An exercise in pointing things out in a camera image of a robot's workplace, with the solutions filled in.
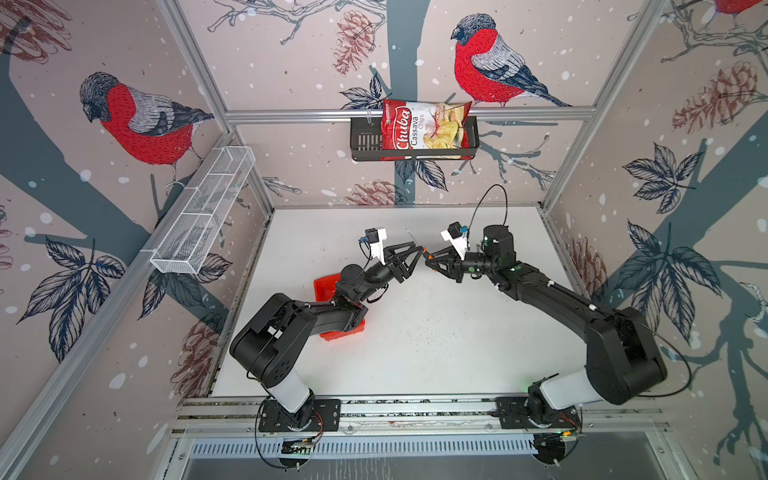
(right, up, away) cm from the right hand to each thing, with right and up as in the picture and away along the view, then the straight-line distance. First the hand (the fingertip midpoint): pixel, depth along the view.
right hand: (425, 265), depth 80 cm
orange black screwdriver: (-1, +5, -3) cm, 5 cm away
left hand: (-2, +5, -7) cm, 9 cm away
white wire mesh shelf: (-60, +12, -5) cm, 61 cm away
